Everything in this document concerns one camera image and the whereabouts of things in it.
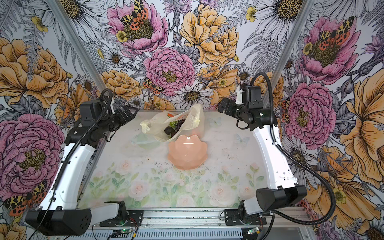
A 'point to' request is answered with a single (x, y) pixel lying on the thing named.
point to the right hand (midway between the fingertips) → (225, 111)
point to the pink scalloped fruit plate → (187, 153)
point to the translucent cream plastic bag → (155, 127)
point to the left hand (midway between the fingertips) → (133, 118)
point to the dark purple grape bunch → (179, 124)
